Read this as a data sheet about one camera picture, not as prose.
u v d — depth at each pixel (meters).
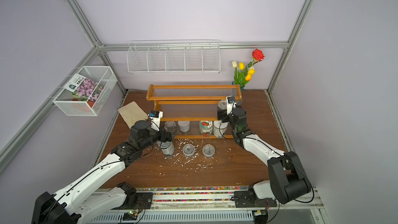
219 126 0.87
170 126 0.92
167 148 0.81
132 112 1.08
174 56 0.98
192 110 1.16
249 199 0.73
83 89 0.74
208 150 0.85
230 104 0.73
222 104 0.85
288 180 0.42
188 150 0.85
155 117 0.67
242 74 0.96
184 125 0.93
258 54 0.89
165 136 0.68
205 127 0.89
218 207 0.74
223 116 0.79
